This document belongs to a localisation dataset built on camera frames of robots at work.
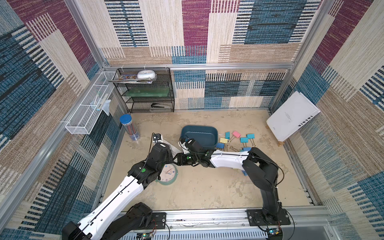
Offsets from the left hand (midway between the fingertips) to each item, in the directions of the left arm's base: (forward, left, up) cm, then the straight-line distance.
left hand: (167, 148), depth 78 cm
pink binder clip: (+21, -43, -17) cm, 51 cm away
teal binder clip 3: (+20, -54, -18) cm, 60 cm away
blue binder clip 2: (+12, -31, -17) cm, 38 cm away
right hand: (-1, -2, -12) cm, 12 cm away
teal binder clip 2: (+17, -48, -18) cm, 54 cm away
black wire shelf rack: (+49, +19, -7) cm, 53 cm away
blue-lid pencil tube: (+18, +25, +2) cm, 31 cm away
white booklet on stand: (+20, -74, +5) cm, 76 cm away
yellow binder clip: (+16, -34, -17) cm, 42 cm away
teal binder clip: (+21, -37, -18) cm, 46 cm away
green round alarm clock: (-7, 0, -16) cm, 18 cm away
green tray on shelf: (+37, +15, +8) cm, 41 cm away
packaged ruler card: (+9, -2, -17) cm, 19 cm away
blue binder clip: (+11, -49, -20) cm, 54 cm away
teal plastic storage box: (+20, -23, -18) cm, 36 cm away
